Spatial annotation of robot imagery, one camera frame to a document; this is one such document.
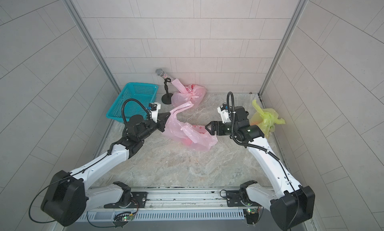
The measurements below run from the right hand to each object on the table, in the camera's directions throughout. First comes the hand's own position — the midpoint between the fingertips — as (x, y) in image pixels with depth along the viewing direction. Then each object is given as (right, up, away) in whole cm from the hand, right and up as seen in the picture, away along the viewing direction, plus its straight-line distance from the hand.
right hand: (211, 126), depth 75 cm
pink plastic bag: (-11, -3, -7) cm, 13 cm away
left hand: (-20, +7, +2) cm, 21 cm away
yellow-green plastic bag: (+30, +4, +6) cm, 31 cm away
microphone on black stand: (-31, +16, +36) cm, 50 cm away
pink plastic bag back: (-11, +20, +29) cm, 37 cm away
